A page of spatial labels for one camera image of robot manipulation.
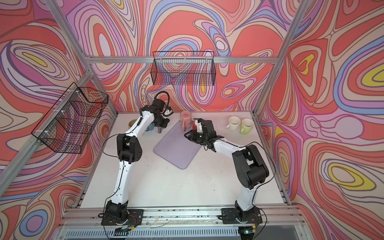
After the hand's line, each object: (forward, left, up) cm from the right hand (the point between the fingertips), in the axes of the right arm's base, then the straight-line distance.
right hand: (186, 138), depth 91 cm
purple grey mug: (+10, +19, -3) cm, 21 cm away
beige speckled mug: (+17, +39, -3) cm, 43 cm away
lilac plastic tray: (-1, +8, -11) cm, 14 cm away
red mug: (+14, -5, -6) cm, 16 cm away
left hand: (+16, +14, -3) cm, 22 cm away
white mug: (+17, -34, -5) cm, 38 cm away
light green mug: (+10, -40, -2) cm, 42 cm away
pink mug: (+16, +1, -1) cm, 16 cm away
